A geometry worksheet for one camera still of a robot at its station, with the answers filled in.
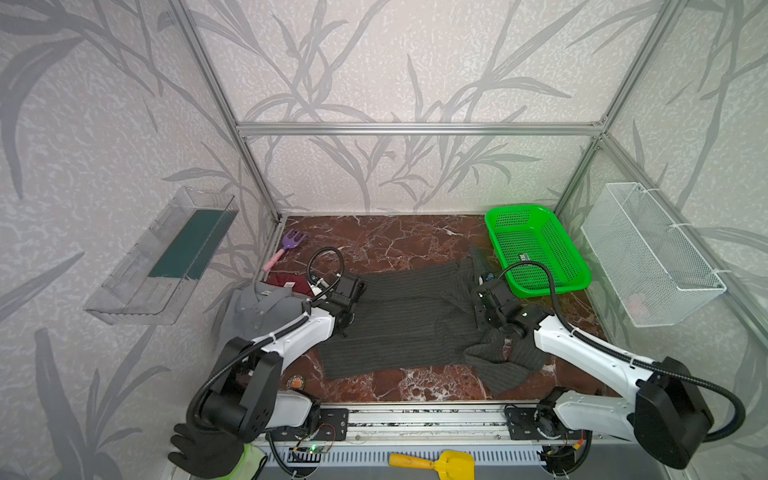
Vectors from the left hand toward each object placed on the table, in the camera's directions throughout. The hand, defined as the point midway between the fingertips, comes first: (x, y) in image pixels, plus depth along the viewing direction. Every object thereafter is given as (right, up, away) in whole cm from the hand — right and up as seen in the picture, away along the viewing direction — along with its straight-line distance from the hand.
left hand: (338, 289), depth 91 cm
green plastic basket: (+70, +18, +25) cm, 76 cm away
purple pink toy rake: (-23, +14, +21) cm, 34 cm away
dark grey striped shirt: (+28, -9, +2) cm, 29 cm away
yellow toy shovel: (+31, -37, -23) cm, 53 cm away
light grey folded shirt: (-24, -6, -4) cm, 25 cm away
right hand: (+44, -3, -4) cm, 44 cm away
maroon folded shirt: (-17, +2, +10) cm, 20 cm away
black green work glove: (-24, -36, -22) cm, 48 cm away
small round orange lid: (-9, -24, -10) cm, 27 cm away
